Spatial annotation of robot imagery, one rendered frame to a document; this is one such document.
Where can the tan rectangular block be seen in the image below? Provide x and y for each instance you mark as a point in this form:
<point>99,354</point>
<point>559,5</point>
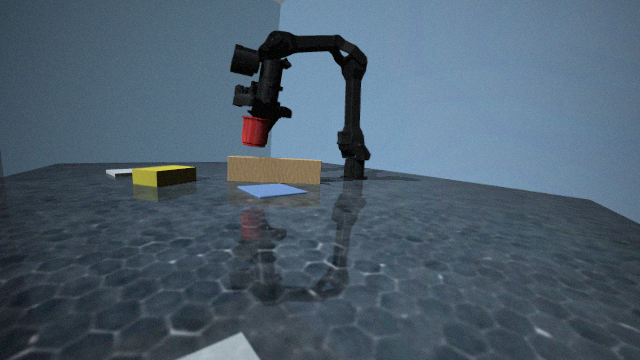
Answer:
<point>274,170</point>

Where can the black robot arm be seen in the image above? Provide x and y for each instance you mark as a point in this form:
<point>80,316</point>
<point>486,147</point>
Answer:
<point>280,44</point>

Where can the yellow cube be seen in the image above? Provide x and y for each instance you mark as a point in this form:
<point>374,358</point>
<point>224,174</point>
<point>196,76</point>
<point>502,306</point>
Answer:
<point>164,175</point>

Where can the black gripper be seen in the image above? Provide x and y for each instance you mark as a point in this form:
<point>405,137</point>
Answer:
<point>264,103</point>

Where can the white flat square tile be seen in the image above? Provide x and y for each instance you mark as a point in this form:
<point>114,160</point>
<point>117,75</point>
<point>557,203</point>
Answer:
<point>120,172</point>

